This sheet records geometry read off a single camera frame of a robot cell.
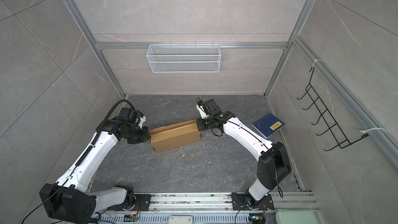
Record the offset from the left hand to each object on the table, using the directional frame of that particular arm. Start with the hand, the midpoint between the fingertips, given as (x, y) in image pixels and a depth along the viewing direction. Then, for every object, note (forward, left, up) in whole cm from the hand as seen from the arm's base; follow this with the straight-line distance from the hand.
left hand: (149, 134), depth 78 cm
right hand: (+7, -26, -1) cm, 27 cm away
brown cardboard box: (-1, -13, -2) cm, 13 cm away
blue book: (+13, -72, -16) cm, 75 cm away
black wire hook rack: (-9, -83, +14) cm, 84 cm away
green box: (-37, -68, -13) cm, 78 cm away
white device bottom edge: (-35, -16, -14) cm, 42 cm away
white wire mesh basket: (+48, -17, +13) cm, 53 cm away
